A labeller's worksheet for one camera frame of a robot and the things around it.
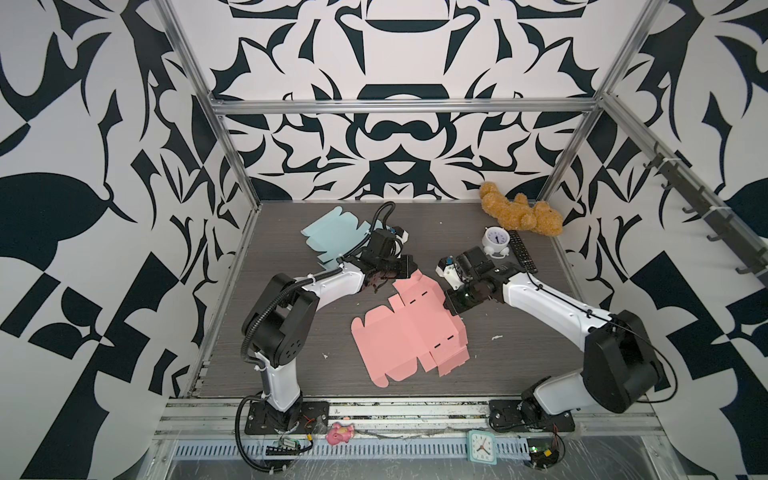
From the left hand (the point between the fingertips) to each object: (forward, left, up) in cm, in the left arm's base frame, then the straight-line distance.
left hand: (417, 261), depth 90 cm
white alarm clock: (+13, -29, -8) cm, 33 cm away
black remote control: (+9, -38, -10) cm, 40 cm away
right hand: (-11, -7, -4) cm, 13 cm away
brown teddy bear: (+21, -38, -3) cm, 44 cm away
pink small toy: (-42, +22, -9) cm, 48 cm away
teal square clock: (-45, -11, -9) cm, 47 cm away
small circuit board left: (-43, +34, -10) cm, 56 cm away
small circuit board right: (-48, -25, -13) cm, 56 cm away
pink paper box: (-16, +1, -12) cm, 20 cm away
